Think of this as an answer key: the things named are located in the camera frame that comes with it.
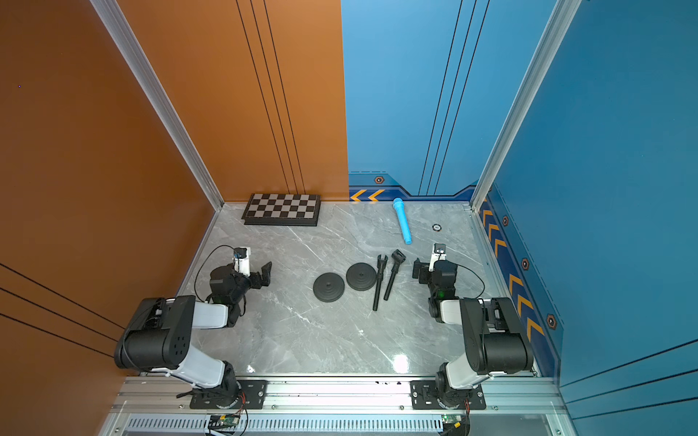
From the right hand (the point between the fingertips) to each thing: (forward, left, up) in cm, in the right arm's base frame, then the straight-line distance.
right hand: (432, 259), depth 95 cm
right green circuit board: (-45, 0, -9) cm, 46 cm away
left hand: (-1, +61, +2) cm, 61 cm away
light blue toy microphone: (+30, +9, -2) cm, 31 cm away
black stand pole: (+4, +11, -4) cm, 13 cm away
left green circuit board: (-46, +61, -8) cm, 77 cm away
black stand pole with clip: (-1, +18, -3) cm, 18 cm away
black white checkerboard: (+27, +60, -1) cm, 65 cm away
